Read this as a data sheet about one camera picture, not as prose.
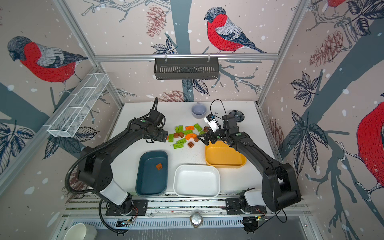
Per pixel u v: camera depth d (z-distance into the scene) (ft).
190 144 3.13
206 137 2.40
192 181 2.67
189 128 3.47
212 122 2.40
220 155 2.98
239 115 3.54
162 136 2.61
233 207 2.39
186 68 3.49
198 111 3.65
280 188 1.36
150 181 2.68
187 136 3.30
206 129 3.42
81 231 2.11
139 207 2.40
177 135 3.30
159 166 2.80
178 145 3.14
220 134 2.35
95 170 1.46
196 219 2.01
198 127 3.49
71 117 2.39
